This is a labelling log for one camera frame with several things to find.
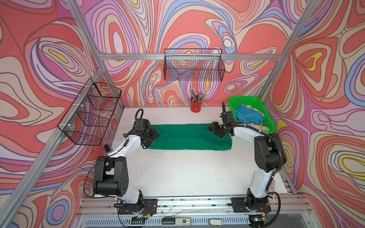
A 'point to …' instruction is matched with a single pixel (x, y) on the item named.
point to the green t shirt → (188, 137)
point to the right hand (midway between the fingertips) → (211, 132)
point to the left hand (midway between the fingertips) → (159, 135)
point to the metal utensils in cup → (196, 98)
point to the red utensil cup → (196, 107)
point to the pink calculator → (273, 187)
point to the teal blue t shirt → (246, 115)
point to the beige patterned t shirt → (258, 126)
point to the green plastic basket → (235, 102)
